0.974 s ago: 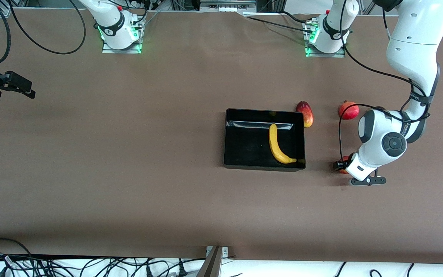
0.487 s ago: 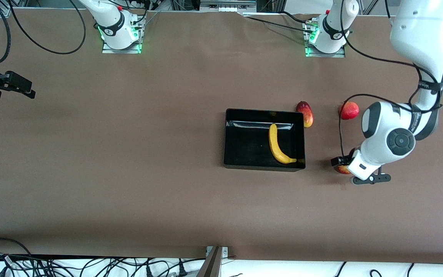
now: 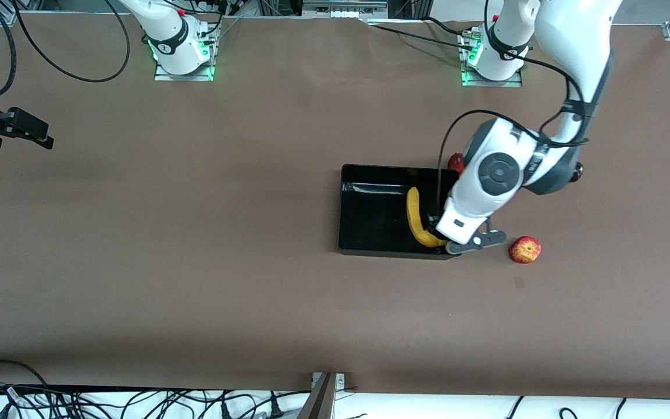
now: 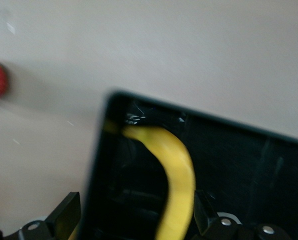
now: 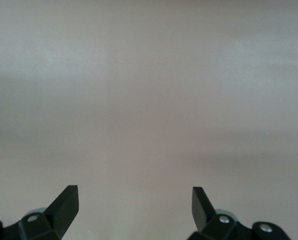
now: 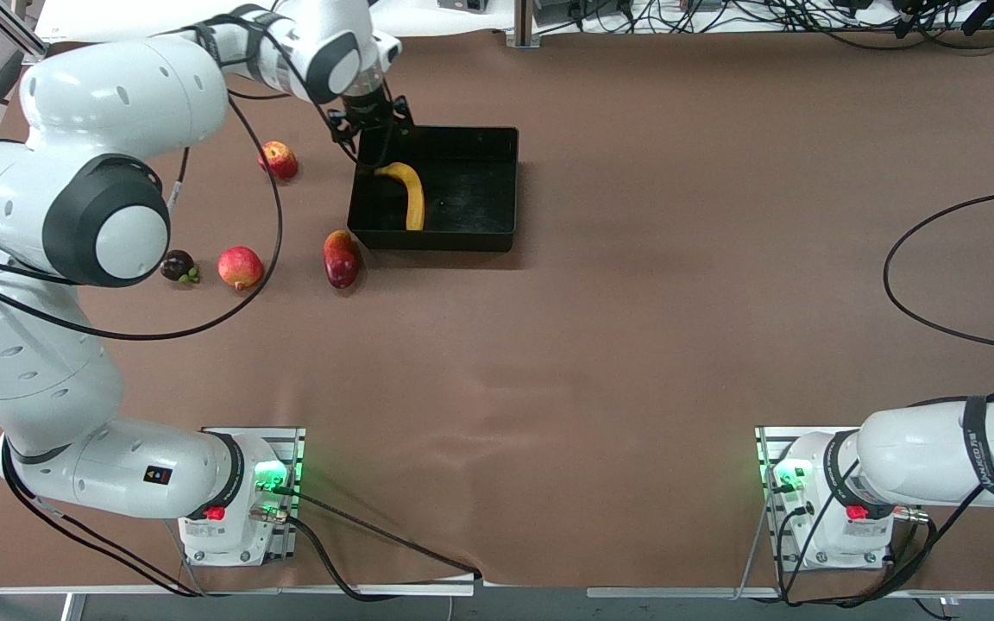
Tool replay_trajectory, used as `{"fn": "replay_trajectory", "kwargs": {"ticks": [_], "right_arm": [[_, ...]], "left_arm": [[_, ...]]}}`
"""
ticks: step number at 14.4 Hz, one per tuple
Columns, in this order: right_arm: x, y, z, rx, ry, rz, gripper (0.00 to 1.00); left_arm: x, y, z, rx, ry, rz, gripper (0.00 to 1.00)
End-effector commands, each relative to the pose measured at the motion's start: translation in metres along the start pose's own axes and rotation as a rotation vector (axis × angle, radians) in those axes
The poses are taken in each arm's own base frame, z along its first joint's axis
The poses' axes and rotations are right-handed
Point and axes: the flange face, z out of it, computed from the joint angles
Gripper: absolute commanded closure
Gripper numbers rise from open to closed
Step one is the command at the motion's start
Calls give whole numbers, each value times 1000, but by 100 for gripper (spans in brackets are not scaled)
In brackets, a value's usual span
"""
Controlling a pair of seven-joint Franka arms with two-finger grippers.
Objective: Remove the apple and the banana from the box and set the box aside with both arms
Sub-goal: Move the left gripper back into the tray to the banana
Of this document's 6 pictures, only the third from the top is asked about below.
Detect yellow banana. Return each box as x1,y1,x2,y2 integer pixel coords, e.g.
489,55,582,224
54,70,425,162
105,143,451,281
407,187,449,249

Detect black plastic box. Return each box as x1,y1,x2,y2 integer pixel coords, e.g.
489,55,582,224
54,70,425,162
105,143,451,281
338,164,464,260

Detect red yellow apple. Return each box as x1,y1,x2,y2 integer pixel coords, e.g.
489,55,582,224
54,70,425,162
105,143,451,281
508,236,542,264

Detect brown table cover sheet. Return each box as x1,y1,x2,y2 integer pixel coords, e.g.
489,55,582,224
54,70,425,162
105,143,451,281
0,13,670,399

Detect grey slanted beam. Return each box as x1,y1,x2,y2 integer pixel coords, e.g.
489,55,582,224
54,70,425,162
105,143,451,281
296,372,338,419

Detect silver metal device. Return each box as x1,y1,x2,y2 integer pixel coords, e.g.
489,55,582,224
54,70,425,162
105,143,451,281
302,0,389,22

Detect black hanging cable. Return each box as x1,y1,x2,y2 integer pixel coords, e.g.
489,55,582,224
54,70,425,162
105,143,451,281
0,0,20,98

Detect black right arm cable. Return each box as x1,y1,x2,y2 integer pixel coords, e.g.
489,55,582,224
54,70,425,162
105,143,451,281
12,0,132,83

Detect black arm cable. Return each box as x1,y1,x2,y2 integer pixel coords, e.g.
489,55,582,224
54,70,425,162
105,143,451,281
12,0,132,83
436,35,589,204

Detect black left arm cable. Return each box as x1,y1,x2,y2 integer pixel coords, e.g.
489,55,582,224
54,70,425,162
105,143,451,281
436,35,589,204

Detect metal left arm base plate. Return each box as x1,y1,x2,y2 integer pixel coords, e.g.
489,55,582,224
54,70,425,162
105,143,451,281
461,69,523,88

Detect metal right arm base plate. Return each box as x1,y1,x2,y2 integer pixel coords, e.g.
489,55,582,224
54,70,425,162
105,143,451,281
154,57,215,82

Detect small metal bracket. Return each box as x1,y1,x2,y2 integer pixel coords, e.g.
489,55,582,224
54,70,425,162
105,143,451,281
311,372,346,390

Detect black base cable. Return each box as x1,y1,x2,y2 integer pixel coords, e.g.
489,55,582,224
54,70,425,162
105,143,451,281
367,23,478,54
422,16,475,38

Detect tangled black cables bundle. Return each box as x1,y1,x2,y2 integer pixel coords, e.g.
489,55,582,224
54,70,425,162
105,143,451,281
0,381,312,419

